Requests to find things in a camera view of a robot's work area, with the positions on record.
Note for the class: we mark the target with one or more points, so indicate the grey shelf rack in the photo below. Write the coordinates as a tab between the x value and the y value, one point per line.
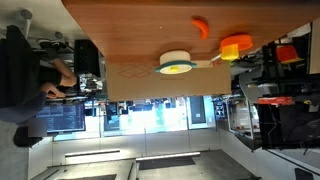
241	116

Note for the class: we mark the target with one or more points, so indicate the person's bare forearm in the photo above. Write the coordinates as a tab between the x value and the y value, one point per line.
65	72

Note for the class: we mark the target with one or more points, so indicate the white and teal bowl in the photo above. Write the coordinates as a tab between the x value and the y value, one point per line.
175	61

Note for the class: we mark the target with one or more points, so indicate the orange carrot plush toy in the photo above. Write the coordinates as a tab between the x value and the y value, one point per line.
202	27

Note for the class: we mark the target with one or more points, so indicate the person's hand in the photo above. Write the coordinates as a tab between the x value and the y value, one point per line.
53	91

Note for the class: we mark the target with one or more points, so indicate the long ceiling light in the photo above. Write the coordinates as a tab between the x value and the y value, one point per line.
167	156
92	152

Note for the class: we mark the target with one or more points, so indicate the red flat box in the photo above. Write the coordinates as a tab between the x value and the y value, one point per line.
275	100

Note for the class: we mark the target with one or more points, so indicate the yellow cup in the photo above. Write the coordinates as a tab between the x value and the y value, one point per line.
230	52

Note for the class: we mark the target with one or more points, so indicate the computer monitor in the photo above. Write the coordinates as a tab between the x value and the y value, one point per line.
63	117

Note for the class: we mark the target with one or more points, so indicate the person in blue shirt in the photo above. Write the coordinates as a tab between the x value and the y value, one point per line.
23	111

